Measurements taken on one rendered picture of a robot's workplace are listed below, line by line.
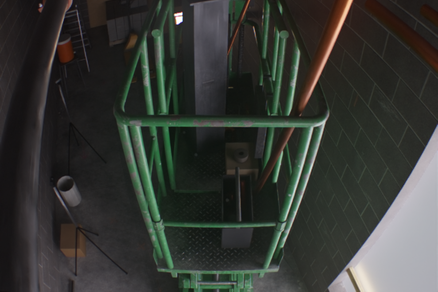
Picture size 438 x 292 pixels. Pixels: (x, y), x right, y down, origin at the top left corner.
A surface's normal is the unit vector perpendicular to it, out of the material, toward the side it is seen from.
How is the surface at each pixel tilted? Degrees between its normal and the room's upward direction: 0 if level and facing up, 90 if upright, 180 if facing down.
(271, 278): 0
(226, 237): 90
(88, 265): 0
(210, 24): 90
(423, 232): 90
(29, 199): 64
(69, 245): 0
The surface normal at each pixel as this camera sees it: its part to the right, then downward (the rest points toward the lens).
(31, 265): 0.91, -0.40
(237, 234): 0.00, 0.70
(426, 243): -0.96, 0.18
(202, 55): 0.41, 0.64
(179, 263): 0.02, -0.72
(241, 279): 0.02, -0.45
